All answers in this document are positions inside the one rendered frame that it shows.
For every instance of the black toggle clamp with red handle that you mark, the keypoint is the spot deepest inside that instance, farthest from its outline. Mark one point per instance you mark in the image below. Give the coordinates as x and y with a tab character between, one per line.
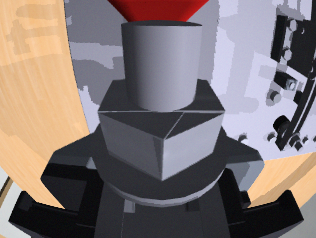
294	45

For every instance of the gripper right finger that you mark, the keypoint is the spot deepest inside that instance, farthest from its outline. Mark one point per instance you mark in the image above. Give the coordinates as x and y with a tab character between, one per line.
245	162

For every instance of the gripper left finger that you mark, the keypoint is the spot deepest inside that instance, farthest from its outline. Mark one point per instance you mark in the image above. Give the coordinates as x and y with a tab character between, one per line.
76	153

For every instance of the grey fixture plate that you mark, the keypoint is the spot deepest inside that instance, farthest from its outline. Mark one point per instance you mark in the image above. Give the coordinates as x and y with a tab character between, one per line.
236	45

